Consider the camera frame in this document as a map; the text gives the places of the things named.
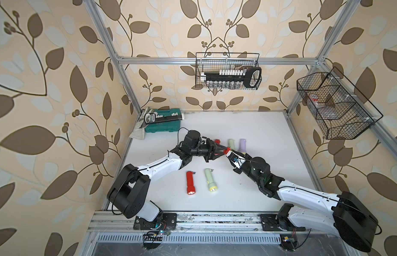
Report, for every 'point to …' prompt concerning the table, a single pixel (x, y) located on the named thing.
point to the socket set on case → (151, 118)
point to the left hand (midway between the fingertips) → (225, 147)
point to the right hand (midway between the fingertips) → (231, 151)
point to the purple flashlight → (243, 145)
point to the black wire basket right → (341, 115)
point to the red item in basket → (315, 97)
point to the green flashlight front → (212, 185)
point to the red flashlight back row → (217, 141)
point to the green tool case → (164, 126)
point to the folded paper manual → (139, 132)
